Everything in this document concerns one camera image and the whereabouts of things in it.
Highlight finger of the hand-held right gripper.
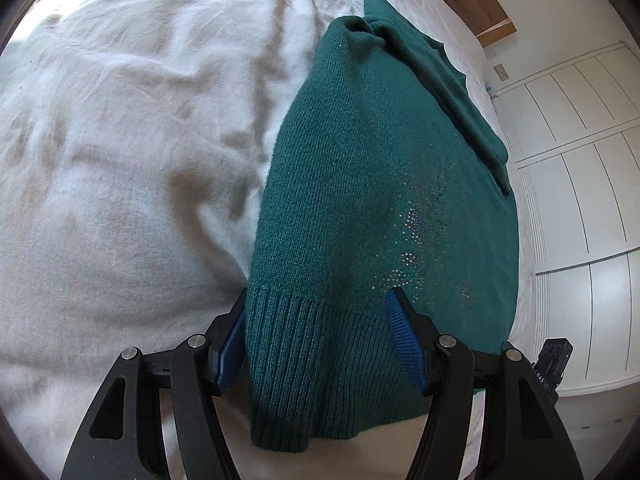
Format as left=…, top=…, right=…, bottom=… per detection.
left=537, top=339, right=574, bottom=403

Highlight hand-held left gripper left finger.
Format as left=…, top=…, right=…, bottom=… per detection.
left=60, top=287, right=249, bottom=480

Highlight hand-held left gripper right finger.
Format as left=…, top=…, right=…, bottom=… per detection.
left=385, top=286, right=583, bottom=480

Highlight green knitted sweater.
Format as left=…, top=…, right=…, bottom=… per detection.
left=245, top=0, right=519, bottom=453

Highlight white panelled wardrobe doors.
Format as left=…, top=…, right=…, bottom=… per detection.
left=487, top=42, right=640, bottom=396

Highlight beige bed sheet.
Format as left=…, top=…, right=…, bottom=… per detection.
left=0, top=0, right=521, bottom=480

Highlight wooden headboard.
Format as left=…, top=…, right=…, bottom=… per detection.
left=404, top=0, right=517, bottom=50

